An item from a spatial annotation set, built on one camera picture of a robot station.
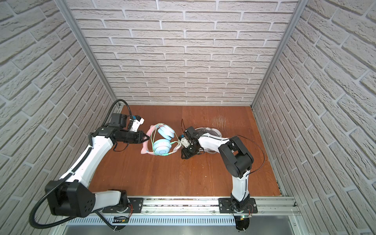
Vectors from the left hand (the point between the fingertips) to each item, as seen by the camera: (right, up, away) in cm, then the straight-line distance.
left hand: (148, 135), depth 79 cm
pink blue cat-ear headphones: (+10, -4, -11) cm, 16 cm away
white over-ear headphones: (+31, +1, +19) cm, 36 cm away
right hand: (+20, -14, +12) cm, 27 cm away
